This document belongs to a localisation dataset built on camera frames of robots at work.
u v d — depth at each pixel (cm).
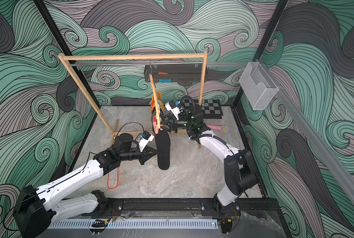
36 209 38
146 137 65
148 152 65
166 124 71
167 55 89
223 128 101
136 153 65
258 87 77
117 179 83
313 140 54
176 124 65
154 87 112
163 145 70
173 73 94
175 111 66
